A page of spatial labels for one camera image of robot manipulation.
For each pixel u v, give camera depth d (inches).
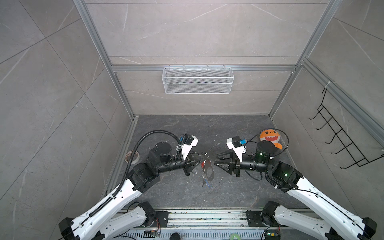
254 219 28.8
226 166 22.2
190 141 19.9
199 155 22.3
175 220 29.4
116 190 16.8
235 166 20.2
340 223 15.5
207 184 33.7
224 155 23.4
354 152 24.3
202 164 23.4
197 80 39.7
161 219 28.9
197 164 22.6
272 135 38.1
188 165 20.2
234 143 20.0
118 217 21.3
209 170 35.6
